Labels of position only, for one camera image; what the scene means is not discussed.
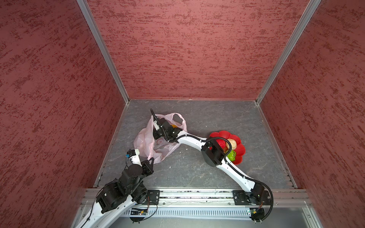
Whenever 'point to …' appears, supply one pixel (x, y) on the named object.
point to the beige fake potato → (233, 142)
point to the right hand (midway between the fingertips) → (151, 132)
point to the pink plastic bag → (147, 147)
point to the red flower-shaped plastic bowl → (240, 149)
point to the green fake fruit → (232, 155)
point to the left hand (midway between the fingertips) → (154, 162)
